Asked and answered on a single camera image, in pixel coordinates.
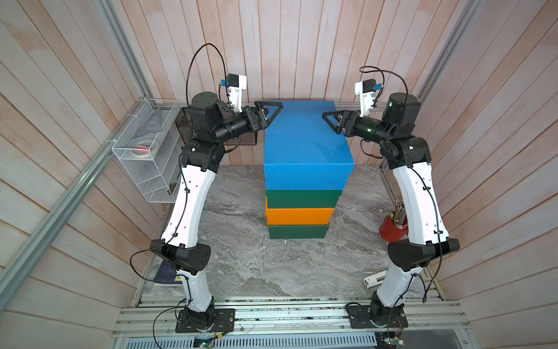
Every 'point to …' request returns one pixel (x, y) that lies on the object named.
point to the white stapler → (375, 279)
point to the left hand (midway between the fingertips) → (276, 112)
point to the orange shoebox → (298, 216)
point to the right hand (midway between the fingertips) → (325, 115)
